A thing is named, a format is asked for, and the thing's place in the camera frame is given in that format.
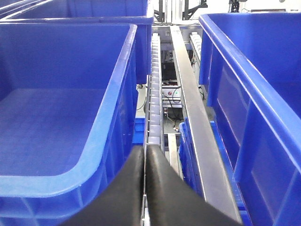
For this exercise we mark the white control box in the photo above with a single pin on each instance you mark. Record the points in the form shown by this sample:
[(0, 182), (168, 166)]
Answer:
[(168, 89)]

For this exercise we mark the large blue plastic bin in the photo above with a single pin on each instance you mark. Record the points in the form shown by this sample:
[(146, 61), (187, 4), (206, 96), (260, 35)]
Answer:
[(270, 70)]

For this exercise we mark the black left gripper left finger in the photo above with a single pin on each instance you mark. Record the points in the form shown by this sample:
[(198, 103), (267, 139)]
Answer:
[(122, 195)]

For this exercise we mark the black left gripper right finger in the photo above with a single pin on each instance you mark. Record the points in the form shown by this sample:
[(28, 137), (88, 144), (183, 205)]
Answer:
[(169, 195)]

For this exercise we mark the row of blue bins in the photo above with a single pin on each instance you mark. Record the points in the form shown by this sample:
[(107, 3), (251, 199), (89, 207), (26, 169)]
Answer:
[(58, 106)]

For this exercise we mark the steel rack with slanted shelves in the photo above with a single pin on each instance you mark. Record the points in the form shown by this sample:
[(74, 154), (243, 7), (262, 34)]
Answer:
[(192, 94)]

